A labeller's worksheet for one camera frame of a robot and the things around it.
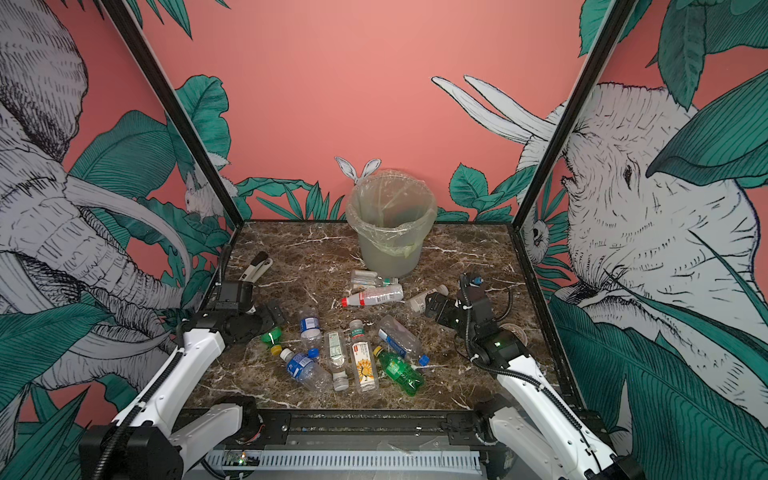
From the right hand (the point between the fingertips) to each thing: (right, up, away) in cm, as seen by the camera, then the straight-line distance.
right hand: (435, 297), depth 78 cm
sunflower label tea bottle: (-19, -17, +2) cm, 26 cm away
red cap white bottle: (-14, -1, +15) cm, 21 cm away
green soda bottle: (-9, -21, +2) cm, 23 cm away
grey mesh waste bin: (-14, +8, +29) cm, 33 cm away
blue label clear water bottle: (-36, -12, +9) cm, 39 cm away
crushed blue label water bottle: (-35, -19, +1) cm, 40 cm away
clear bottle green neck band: (-23, +3, +26) cm, 35 cm away
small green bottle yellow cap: (-46, -13, +7) cm, 48 cm away
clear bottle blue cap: (-11, -13, +13) cm, 21 cm away
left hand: (-46, -6, +5) cm, 47 cm away
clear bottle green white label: (-27, -17, +4) cm, 32 cm away
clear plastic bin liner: (-11, +28, +27) cm, 40 cm away
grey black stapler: (-58, +7, +24) cm, 64 cm away
